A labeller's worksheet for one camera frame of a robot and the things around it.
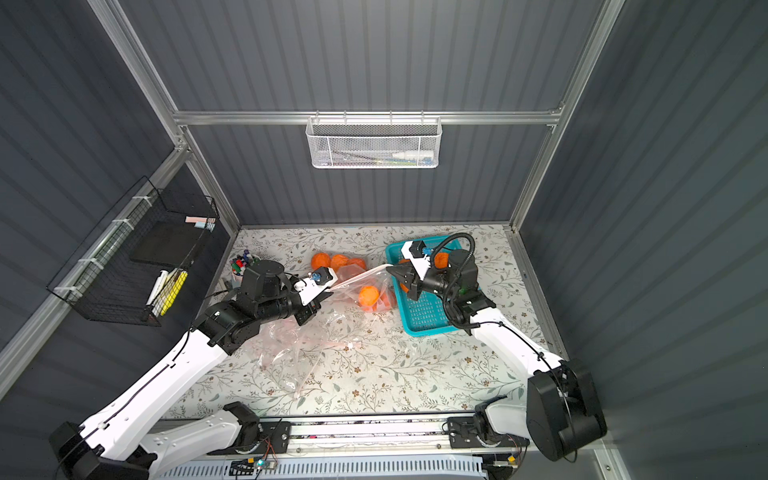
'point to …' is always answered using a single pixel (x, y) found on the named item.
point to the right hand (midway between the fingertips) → (396, 266)
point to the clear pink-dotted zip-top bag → (296, 354)
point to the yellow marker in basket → (174, 293)
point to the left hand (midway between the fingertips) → (324, 288)
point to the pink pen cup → (237, 278)
